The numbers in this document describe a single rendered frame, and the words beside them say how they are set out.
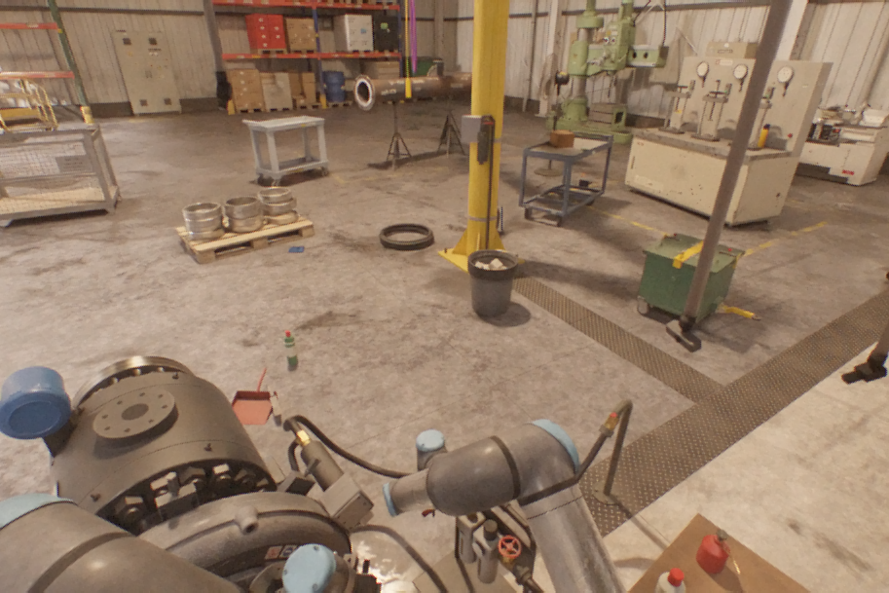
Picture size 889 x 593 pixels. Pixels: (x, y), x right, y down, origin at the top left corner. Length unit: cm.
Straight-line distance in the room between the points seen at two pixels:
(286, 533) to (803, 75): 639
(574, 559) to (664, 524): 165
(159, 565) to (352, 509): 95
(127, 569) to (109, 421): 122
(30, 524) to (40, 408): 121
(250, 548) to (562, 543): 70
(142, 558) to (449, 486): 52
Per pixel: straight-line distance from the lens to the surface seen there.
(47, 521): 57
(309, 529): 134
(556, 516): 90
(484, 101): 420
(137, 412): 170
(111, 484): 158
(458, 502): 90
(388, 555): 226
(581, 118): 1265
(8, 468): 333
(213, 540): 123
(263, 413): 298
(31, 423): 180
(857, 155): 964
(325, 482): 148
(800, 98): 667
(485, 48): 418
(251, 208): 525
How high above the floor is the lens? 190
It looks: 29 degrees down
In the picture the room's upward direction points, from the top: straight up
